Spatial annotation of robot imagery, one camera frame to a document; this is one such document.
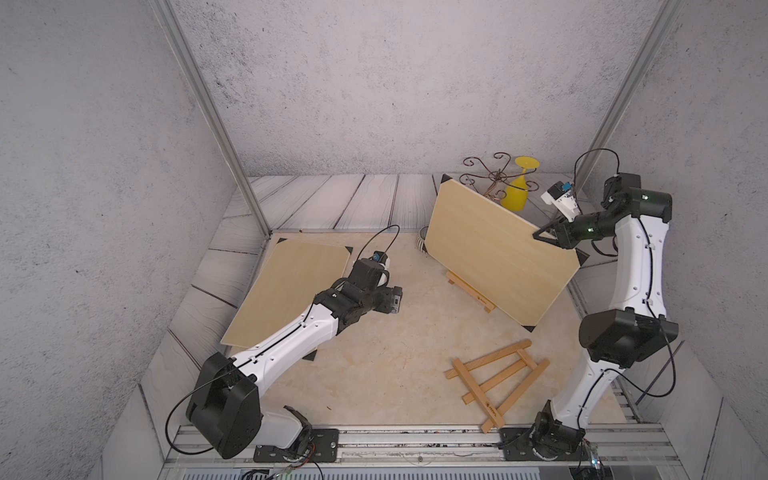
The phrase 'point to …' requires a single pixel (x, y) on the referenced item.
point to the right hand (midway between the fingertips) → (542, 231)
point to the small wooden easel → (484, 302)
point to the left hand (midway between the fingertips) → (395, 292)
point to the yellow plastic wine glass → (513, 198)
